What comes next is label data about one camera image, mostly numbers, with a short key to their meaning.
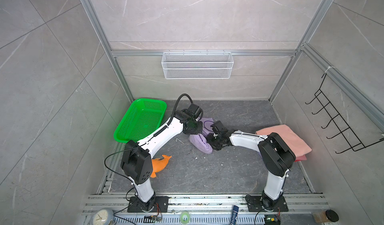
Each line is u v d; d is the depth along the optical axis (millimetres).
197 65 1004
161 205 730
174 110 601
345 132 625
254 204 728
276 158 483
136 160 448
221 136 739
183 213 710
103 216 673
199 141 831
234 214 689
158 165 819
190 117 603
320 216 663
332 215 622
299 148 849
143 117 1130
